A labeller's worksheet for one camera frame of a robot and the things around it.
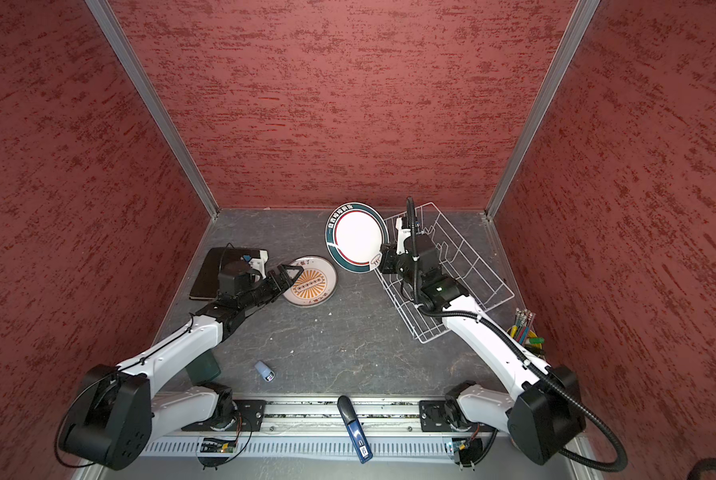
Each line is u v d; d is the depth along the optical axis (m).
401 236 0.69
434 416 0.74
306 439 0.72
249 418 0.73
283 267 0.76
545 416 0.38
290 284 0.75
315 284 0.98
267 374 0.78
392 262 0.68
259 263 0.79
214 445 0.73
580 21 0.72
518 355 0.43
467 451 0.72
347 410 0.72
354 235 0.79
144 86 0.84
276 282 0.74
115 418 0.40
